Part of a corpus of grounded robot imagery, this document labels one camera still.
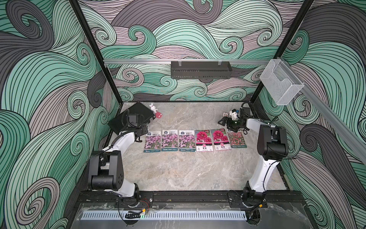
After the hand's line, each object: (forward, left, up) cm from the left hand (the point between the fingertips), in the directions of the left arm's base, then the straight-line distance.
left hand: (142, 127), depth 92 cm
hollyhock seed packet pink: (-3, -54, -10) cm, 55 cm away
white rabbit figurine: (+20, -4, -3) cm, 20 cm away
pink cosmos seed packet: (-6, -7, -9) cm, 13 cm away
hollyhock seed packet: (-4, -41, -9) cm, 43 cm away
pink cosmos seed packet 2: (-5, -18, -9) cm, 21 cm away
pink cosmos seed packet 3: (-6, -30, -9) cm, 32 cm away
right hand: (+7, -56, -6) cm, 56 cm away
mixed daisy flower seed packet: (-3, -66, -10) cm, 66 cm away
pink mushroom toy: (+17, -8, -8) cm, 21 cm away
